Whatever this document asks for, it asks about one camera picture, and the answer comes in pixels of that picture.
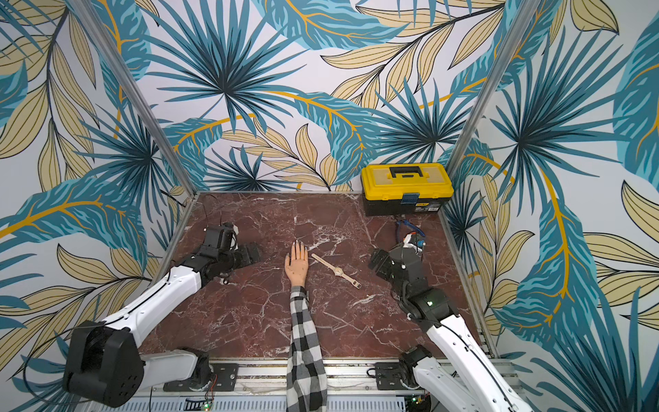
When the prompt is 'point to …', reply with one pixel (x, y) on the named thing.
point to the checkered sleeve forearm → (306, 390)
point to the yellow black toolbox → (405, 189)
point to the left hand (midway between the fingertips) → (250, 256)
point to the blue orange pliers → (409, 225)
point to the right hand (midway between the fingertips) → (385, 256)
